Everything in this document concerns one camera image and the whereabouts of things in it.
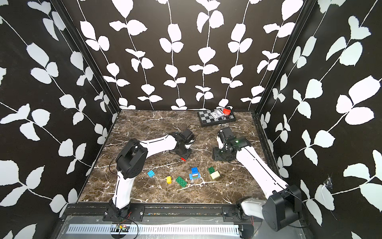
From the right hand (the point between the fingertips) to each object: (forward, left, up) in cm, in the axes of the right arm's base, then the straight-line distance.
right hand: (215, 154), depth 81 cm
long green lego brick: (-11, +19, -14) cm, 26 cm away
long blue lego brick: (-8, +14, -13) cm, 20 cm away
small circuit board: (-33, +46, -13) cm, 58 cm away
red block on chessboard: (+43, -13, -10) cm, 46 cm away
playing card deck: (+40, -6, -10) cm, 42 cm away
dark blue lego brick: (-3, +11, -15) cm, 19 cm away
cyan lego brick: (-7, +37, -12) cm, 39 cm away
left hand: (+8, +16, -13) cm, 22 cm away
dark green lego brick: (-4, +1, -13) cm, 14 cm away
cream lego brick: (-6, -1, -14) cm, 16 cm away
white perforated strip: (-33, +30, -14) cm, 47 cm away
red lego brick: (+3, +19, -13) cm, 23 cm away
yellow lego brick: (-10, +26, -12) cm, 31 cm away
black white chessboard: (+35, +3, -11) cm, 37 cm away
